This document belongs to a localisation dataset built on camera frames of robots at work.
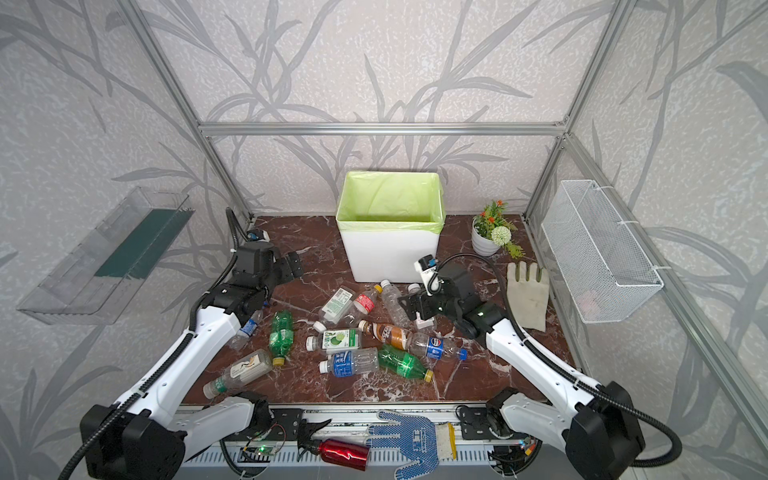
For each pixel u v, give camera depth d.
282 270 0.71
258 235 0.69
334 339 0.85
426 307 0.69
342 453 0.67
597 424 0.38
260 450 0.71
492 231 0.97
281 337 0.85
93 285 0.63
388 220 1.04
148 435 0.37
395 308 0.94
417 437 0.72
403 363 0.84
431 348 0.81
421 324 0.89
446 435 0.72
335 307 0.91
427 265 0.69
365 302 0.90
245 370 0.77
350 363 0.79
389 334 0.84
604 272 0.62
